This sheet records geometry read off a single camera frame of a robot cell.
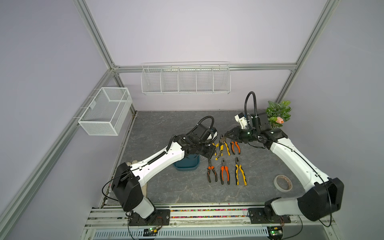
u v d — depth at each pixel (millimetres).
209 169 890
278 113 848
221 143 754
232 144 992
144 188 826
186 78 1002
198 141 587
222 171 879
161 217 738
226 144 995
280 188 820
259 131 598
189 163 904
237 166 898
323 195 398
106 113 843
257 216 736
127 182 407
